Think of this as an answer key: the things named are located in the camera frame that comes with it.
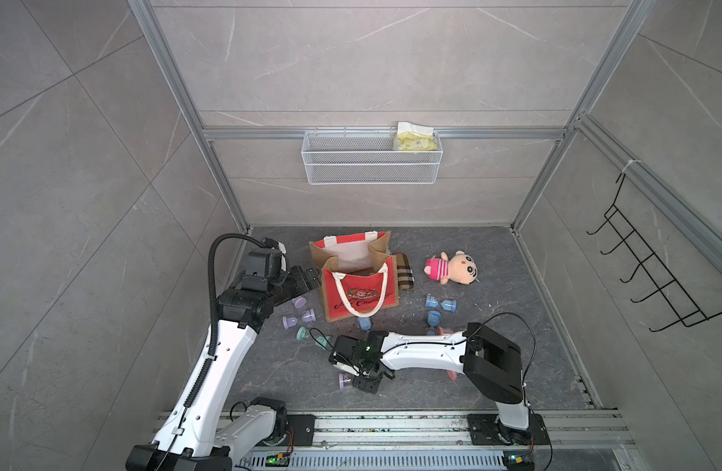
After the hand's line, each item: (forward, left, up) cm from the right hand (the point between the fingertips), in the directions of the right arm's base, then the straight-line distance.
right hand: (370, 377), depth 83 cm
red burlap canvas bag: (+19, +2, +24) cm, 31 cm away
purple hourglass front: (-2, +8, +5) cm, 9 cm away
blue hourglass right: (+22, -26, +2) cm, 34 cm away
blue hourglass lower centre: (+16, -21, +2) cm, 26 cm away
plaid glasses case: (+33, -13, +4) cm, 36 cm away
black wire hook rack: (+4, -67, +31) cm, 75 cm away
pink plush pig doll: (+33, -31, +8) cm, 46 cm away
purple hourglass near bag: (+23, +23, +4) cm, 33 cm away
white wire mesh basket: (+65, 0, +30) cm, 72 cm away
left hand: (+18, +15, +27) cm, 36 cm away
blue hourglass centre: (+15, +1, +3) cm, 16 cm away
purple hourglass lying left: (+18, +19, +4) cm, 26 cm away
